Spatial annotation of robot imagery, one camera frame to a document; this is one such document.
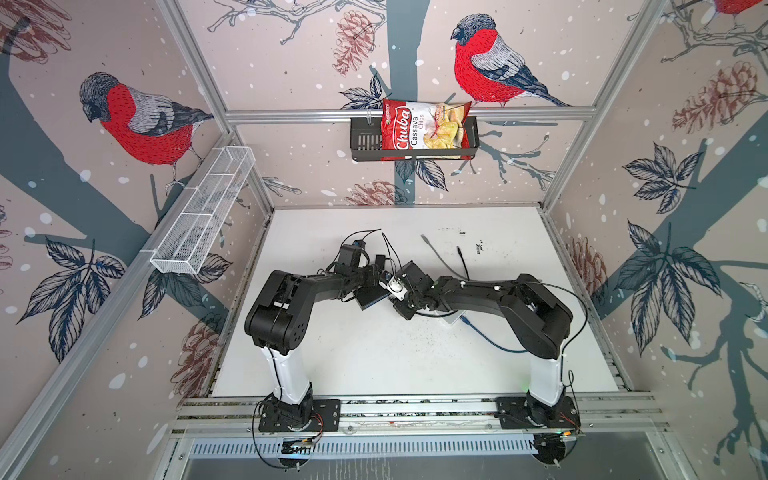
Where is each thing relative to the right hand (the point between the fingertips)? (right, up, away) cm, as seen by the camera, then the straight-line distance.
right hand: (394, 307), depth 93 cm
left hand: (-6, +10, +5) cm, 13 cm away
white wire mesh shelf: (-51, +20, -23) cm, 59 cm away
